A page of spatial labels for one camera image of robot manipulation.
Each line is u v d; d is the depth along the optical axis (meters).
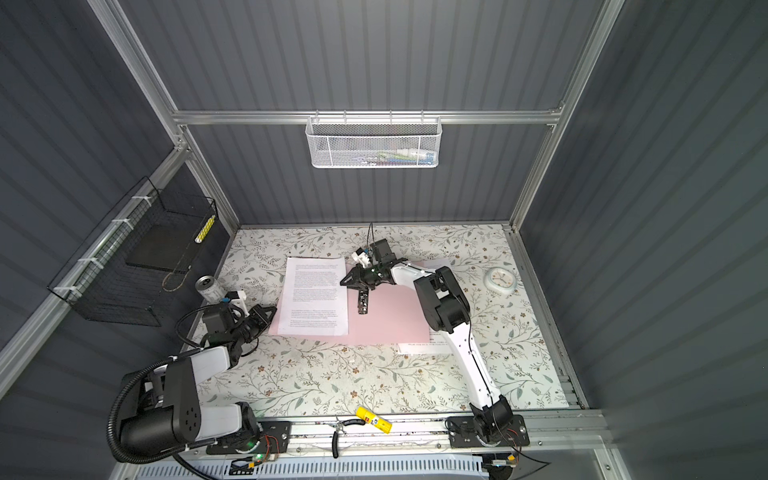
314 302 0.96
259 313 0.80
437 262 1.06
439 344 0.89
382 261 0.89
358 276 0.94
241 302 0.83
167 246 0.79
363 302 0.98
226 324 0.72
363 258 1.01
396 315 0.99
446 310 0.66
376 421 0.74
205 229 0.82
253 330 0.79
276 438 0.72
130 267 0.73
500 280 1.01
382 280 0.92
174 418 0.42
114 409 0.40
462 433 0.73
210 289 0.87
